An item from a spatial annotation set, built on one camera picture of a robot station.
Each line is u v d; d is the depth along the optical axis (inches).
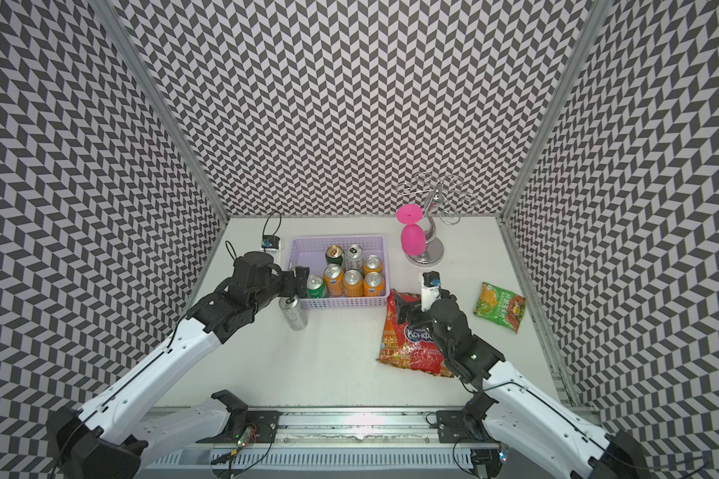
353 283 35.0
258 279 22.1
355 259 35.9
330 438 28.4
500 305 35.9
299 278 28.4
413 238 35.2
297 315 32.4
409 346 31.9
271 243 25.4
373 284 35.0
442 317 22.0
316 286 33.7
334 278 35.0
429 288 25.4
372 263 37.0
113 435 15.3
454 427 29.0
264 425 28.6
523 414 18.8
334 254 37.0
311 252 36.9
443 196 33.1
